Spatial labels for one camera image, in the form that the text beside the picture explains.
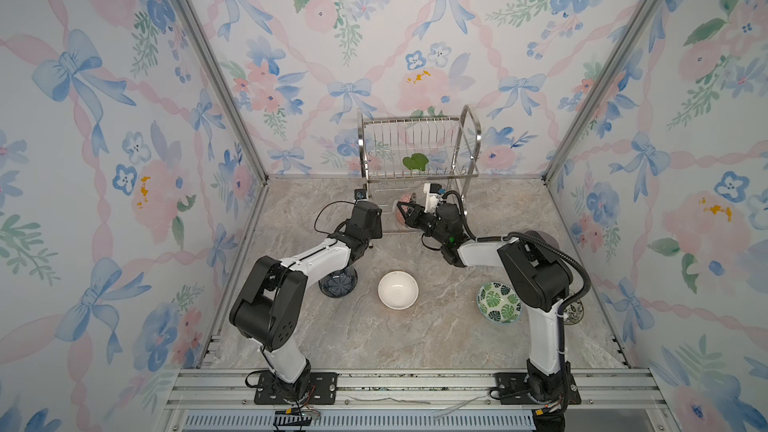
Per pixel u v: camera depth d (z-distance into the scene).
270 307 0.47
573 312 0.84
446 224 0.76
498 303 0.87
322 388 0.74
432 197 0.86
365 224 0.72
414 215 0.86
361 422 0.70
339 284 0.90
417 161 0.87
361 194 0.82
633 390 0.75
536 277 0.55
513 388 0.73
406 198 0.93
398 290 0.90
